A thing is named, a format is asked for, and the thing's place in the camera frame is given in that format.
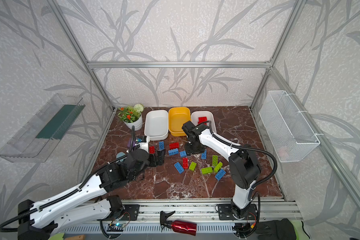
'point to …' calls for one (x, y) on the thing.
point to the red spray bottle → (179, 226)
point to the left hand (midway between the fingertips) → (161, 147)
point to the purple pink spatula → (129, 142)
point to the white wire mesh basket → (294, 139)
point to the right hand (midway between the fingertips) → (191, 148)
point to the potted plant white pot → (134, 126)
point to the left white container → (156, 124)
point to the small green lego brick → (192, 166)
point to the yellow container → (177, 116)
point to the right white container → (195, 114)
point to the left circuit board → (115, 227)
